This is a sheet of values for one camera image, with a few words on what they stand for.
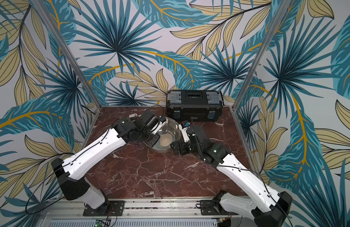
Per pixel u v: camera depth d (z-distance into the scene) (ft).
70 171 1.31
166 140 2.79
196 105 3.22
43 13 2.27
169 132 3.31
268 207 1.25
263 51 2.76
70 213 2.44
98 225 2.32
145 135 2.09
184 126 2.02
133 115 3.59
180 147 2.02
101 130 3.50
